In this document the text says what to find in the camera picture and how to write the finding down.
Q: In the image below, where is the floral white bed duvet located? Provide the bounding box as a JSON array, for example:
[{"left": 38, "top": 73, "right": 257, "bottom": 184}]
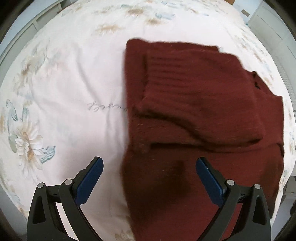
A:
[{"left": 1, "top": 1, "right": 295, "bottom": 240}]

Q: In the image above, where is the dark red knitted sweater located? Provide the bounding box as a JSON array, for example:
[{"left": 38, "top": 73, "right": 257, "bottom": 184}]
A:
[{"left": 121, "top": 39, "right": 284, "bottom": 240}]

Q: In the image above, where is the white low side cabinet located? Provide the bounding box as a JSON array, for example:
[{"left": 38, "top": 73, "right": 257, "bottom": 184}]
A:
[{"left": 0, "top": 0, "right": 77, "bottom": 63}]

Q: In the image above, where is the white panelled wardrobe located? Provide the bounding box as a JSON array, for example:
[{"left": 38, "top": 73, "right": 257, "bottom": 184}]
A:
[{"left": 246, "top": 0, "right": 296, "bottom": 93}]

